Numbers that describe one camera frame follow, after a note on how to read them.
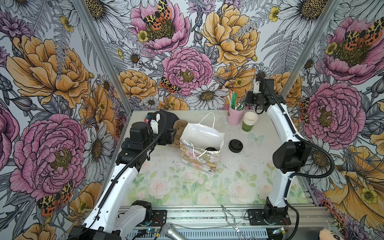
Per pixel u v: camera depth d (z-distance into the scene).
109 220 0.39
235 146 0.98
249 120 0.99
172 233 0.68
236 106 0.99
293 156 0.53
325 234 0.65
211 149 0.83
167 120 1.08
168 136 0.66
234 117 1.08
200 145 0.90
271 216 0.67
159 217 0.74
